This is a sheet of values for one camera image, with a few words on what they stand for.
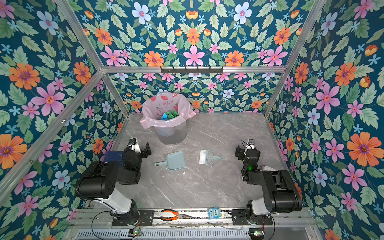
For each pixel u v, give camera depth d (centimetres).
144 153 84
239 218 74
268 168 86
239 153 85
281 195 44
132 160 70
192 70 93
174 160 93
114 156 94
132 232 71
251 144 78
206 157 96
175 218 73
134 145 78
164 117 93
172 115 93
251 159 70
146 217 74
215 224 72
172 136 96
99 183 47
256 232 71
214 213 74
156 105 95
